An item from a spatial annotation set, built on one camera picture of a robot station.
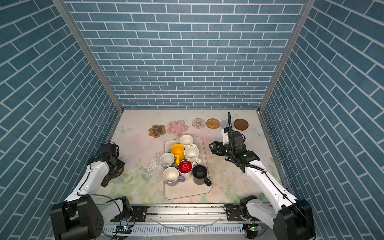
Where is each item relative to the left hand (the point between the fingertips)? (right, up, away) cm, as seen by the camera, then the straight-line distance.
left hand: (114, 171), depth 83 cm
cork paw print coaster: (+17, +21, +25) cm, 37 cm away
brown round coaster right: (+80, +26, +31) cm, 90 cm away
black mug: (+48, -2, +2) cm, 48 cm away
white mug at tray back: (+40, +15, +14) cm, 45 cm away
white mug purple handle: (+31, -3, +2) cm, 32 cm away
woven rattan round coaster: (+58, +26, +29) cm, 70 cm away
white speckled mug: (+43, +8, +11) cm, 45 cm away
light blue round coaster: (+67, +26, +29) cm, 78 cm away
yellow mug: (+34, +9, +11) cm, 37 cm away
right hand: (+55, +15, -1) cm, 57 cm away
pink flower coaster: (+31, +23, +26) cm, 47 cm away
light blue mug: (+28, +5, +5) cm, 29 cm away
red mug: (+39, 0, +5) cm, 40 cm away
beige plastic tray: (+42, -10, 0) cm, 43 cm away
